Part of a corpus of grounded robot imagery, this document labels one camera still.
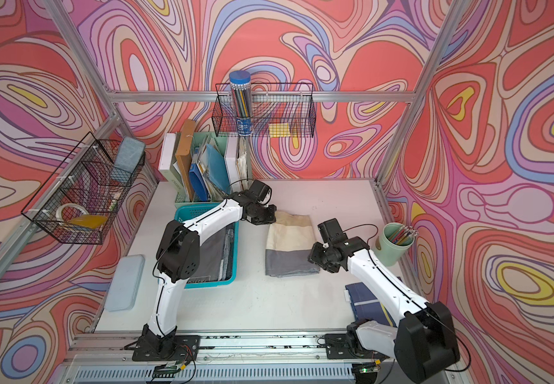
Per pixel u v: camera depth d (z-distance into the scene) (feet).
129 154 2.65
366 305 2.70
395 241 2.76
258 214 2.70
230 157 3.08
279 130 2.70
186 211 3.20
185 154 2.73
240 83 2.35
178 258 1.80
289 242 3.15
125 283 2.78
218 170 3.31
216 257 2.84
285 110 3.14
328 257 2.23
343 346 2.40
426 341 1.31
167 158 2.86
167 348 2.17
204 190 3.39
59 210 2.18
